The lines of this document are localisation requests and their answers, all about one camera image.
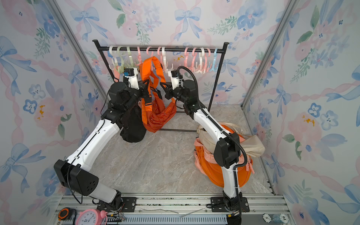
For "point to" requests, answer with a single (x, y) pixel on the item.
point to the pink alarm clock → (91, 217)
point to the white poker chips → (277, 218)
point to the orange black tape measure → (67, 213)
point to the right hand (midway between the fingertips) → (161, 82)
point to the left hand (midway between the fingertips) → (148, 78)
